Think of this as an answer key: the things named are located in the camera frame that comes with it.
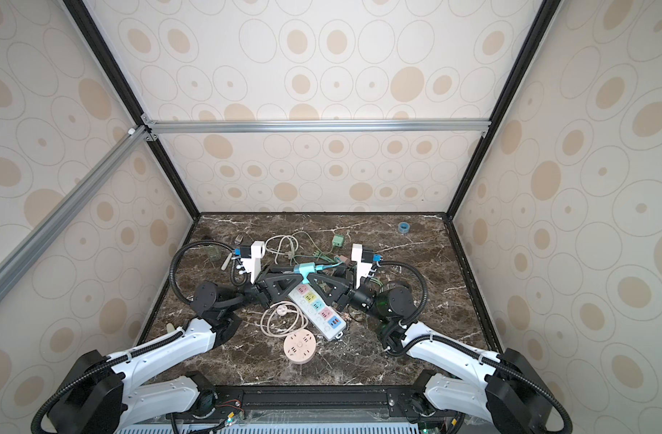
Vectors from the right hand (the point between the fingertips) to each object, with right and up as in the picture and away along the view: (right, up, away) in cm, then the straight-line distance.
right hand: (313, 277), depth 58 cm
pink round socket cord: (-13, -18, +32) cm, 39 cm away
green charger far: (+6, +8, +51) cm, 52 cm away
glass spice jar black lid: (-42, +3, +44) cm, 61 cm away
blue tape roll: (+33, +13, +56) cm, 67 cm away
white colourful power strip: (+1, -17, +29) cm, 34 cm away
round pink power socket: (-6, -24, +23) cm, 34 cm away
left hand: (-2, -2, -1) cm, 3 cm away
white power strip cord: (-14, +3, +46) cm, 48 cm away
